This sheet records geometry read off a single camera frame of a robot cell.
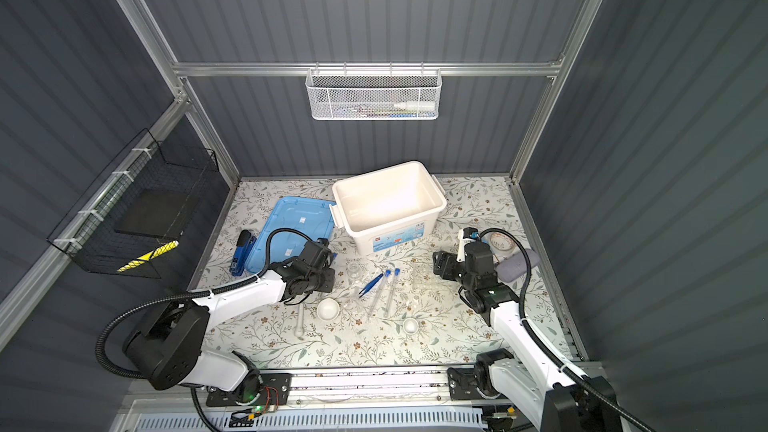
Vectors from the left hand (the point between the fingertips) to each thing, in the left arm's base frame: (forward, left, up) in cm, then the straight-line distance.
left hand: (330, 277), depth 90 cm
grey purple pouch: (0, -58, +1) cm, 58 cm away
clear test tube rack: (-4, -28, -3) cm, 28 cm away
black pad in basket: (+7, +40, +25) cm, 47 cm away
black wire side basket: (-4, +45, +32) cm, 56 cm away
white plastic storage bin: (+29, -19, -3) cm, 35 cm away
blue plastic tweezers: (-2, -12, -2) cm, 13 cm away
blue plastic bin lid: (+26, +9, -3) cm, 28 cm away
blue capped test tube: (-4, -15, -3) cm, 16 cm away
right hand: (-1, -35, +9) cm, 36 cm away
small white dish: (-16, -23, -2) cm, 28 cm away
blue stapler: (+12, +29, -1) cm, 32 cm away
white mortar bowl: (-9, 0, -2) cm, 9 cm away
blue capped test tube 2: (+1, -21, -2) cm, 21 cm away
